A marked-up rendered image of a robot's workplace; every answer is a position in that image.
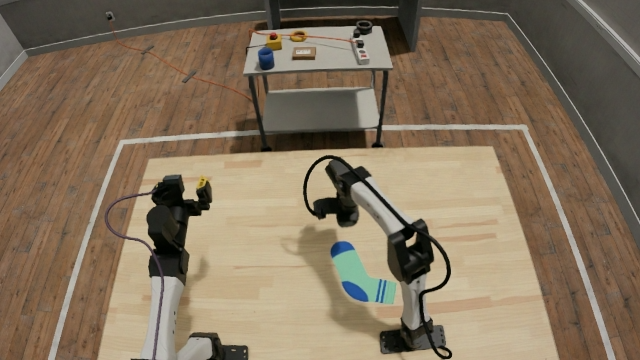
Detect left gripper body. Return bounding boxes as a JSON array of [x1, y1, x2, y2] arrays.
[[151, 180, 212, 229]]

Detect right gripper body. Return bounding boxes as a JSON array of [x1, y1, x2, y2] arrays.
[[336, 200, 359, 228]]

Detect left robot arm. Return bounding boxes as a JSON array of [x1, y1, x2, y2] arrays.
[[130, 174, 248, 360]]

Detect mint green sock with blue heel and toe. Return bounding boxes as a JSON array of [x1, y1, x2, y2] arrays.
[[330, 241, 397, 304]]

